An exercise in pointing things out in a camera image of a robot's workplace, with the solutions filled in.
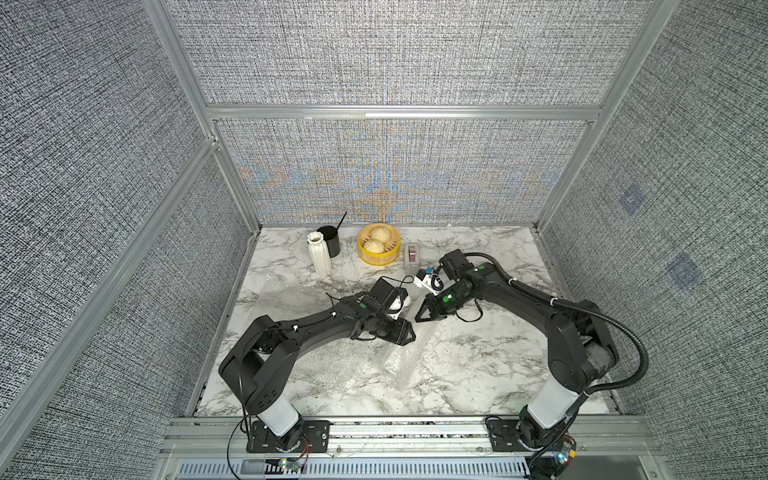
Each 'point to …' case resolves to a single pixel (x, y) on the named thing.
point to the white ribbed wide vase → (403, 362)
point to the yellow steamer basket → (388, 255)
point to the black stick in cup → (341, 220)
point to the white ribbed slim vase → (320, 255)
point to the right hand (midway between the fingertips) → (418, 311)
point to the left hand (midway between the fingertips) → (410, 335)
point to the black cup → (331, 236)
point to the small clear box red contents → (411, 258)
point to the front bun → (374, 246)
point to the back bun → (381, 233)
